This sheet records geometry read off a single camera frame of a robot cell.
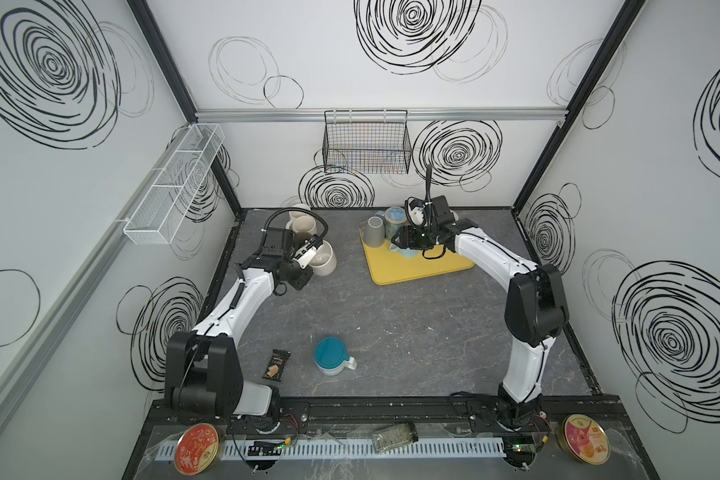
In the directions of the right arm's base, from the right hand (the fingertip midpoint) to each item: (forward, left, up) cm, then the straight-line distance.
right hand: (394, 239), depth 91 cm
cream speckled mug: (-10, +20, +2) cm, 22 cm away
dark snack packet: (-34, +33, -14) cm, 50 cm away
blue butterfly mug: (+13, -1, -4) cm, 14 cm away
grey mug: (+10, +6, -8) cm, 14 cm away
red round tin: (-53, +46, -11) cm, 71 cm away
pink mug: (+11, +31, -5) cm, 33 cm away
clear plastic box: (-50, +1, -12) cm, 51 cm away
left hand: (-9, +27, -2) cm, 28 cm away
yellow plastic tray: (0, +1, -15) cm, 15 cm away
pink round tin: (-49, -42, -12) cm, 66 cm away
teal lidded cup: (-33, +17, -9) cm, 38 cm away
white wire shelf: (-3, +60, +19) cm, 63 cm away
